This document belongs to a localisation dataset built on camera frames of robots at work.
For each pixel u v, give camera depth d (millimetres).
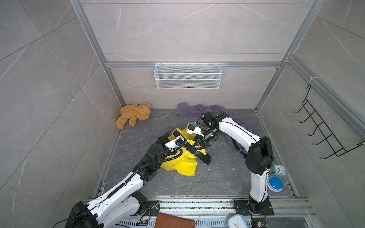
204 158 752
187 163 839
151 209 725
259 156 505
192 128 698
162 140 657
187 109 1144
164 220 685
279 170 855
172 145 643
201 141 690
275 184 799
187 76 1009
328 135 632
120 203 568
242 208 733
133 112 1060
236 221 682
